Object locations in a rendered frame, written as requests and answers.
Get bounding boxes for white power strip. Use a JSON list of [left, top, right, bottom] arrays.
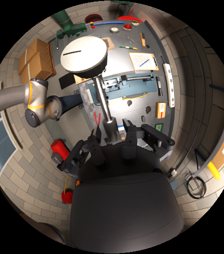
[[162, 63, 176, 108]]

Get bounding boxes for red handled pliers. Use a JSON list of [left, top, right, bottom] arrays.
[[94, 112, 102, 127]]

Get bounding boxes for blue bar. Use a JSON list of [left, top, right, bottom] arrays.
[[209, 84, 224, 94]]

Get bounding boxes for blue brake base body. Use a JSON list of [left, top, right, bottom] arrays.
[[86, 72, 158, 100]]

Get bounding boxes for orange flat plate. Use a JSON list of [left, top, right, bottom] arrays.
[[73, 74, 93, 86]]

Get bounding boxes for green drill press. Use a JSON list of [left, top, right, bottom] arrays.
[[51, 9, 88, 40]]

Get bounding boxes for brown sandpaper sheet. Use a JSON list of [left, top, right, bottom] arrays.
[[101, 37, 116, 51]]

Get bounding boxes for red weight with yellow cord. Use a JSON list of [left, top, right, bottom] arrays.
[[61, 175, 74, 205]]

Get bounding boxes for steel rod with yoke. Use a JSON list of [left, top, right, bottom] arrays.
[[103, 74, 154, 90]]

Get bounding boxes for red cable reel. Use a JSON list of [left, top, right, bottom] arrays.
[[84, 13, 104, 25]]

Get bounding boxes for blue metal frame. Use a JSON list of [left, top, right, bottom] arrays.
[[194, 148, 207, 172]]

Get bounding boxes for black torch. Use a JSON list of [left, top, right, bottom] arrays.
[[155, 76, 164, 97]]

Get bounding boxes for blue hose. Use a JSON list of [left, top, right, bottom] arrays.
[[93, 21, 125, 26]]

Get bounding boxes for black ribbed mat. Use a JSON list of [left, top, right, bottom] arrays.
[[58, 72, 77, 91]]

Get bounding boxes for yellow cable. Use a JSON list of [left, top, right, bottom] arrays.
[[123, 92, 148, 100]]

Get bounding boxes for red fire extinguisher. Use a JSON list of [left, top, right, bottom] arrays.
[[50, 139, 71, 162]]

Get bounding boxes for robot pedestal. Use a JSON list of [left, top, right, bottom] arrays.
[[59, 94, 84, 118]]

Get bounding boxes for large brown cardboard box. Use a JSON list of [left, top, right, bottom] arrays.
[[17, 38, 57, 86]]

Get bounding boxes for steel lever with knurled grip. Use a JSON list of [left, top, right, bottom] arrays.
[[93, 76, 123, 143]]

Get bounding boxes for small brown labelled box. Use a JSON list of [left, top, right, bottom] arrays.
[[155, 102, 167, 119]]

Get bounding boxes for red round tray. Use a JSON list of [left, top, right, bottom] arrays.
[[117, 15, 144, 23]]

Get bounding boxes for orange clipboard with paper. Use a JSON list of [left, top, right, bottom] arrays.
[[128, 52, 160, 72]]

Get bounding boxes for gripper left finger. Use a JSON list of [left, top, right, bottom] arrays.
[[56, 125, 107, 176]]

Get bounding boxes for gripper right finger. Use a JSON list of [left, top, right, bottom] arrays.
[[121, 118, 176, 163]]

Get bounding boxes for black coiled cable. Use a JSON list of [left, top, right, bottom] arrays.
[[185, 176, 207, 200]]

